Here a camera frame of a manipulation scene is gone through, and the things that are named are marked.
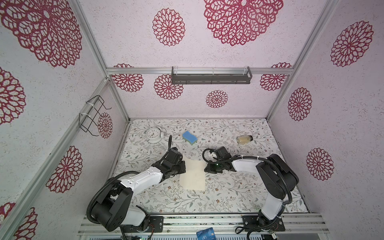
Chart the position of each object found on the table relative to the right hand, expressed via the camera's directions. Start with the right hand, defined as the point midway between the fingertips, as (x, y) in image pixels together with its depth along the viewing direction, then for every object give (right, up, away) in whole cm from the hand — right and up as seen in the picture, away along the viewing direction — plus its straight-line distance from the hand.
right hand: (206, 166), depth 94 cm
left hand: (-14, 0, -5) cm, 15 cm away
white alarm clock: (-35, +19, +12) cm, 42 cm away
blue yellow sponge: (-11, +18, +13) cm, 25 cm away
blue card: (-1, -28, -22) cm, 35 cm away
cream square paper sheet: (-8, -7, -3) cm, 11 cm away
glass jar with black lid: (+27, +16, +10) cm, 33 cm away
